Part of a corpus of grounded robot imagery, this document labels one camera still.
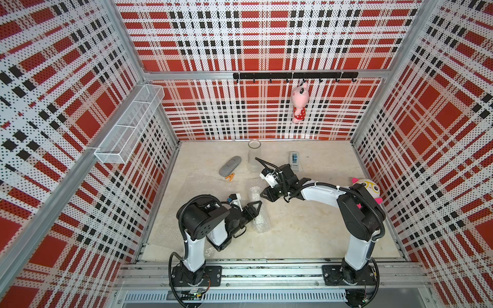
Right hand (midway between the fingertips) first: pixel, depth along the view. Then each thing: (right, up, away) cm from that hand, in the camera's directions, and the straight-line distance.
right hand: (265, 193), depth 91 cm
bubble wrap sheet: (-2, -11, -8) cm, 13 cm away
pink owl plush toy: (+52, +2, -1) cm, 52 cm away
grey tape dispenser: (+17, +16, +16) cm, 28 cm away
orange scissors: (-19, +6, +13) cm, 24 cm away
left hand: (-1, -5, -1) cm, 6 cm away
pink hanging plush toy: (+17, +47, +1) cm, 49 cm away
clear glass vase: (-5, +21, +4) cm, 22 cm away
